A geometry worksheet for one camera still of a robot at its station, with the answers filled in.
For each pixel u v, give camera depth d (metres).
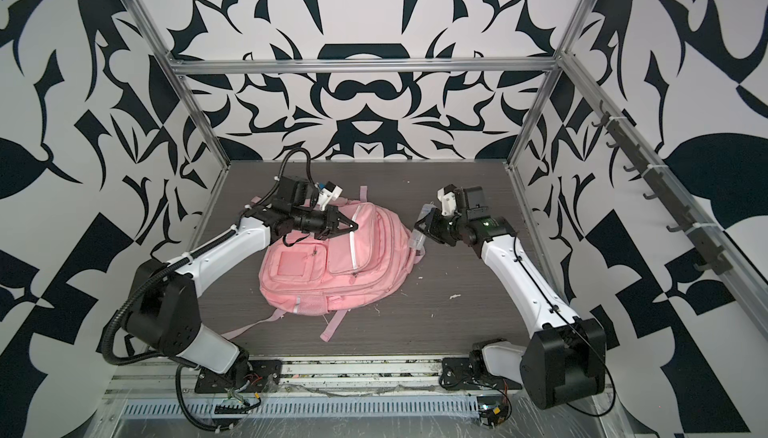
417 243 0.77
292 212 0.67
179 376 0.69
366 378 0.75
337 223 0.76
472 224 0.61
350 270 0.78
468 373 0.75
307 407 0.71
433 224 0.70
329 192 0.78
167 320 0.43
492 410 0.71
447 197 0.76
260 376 0.73
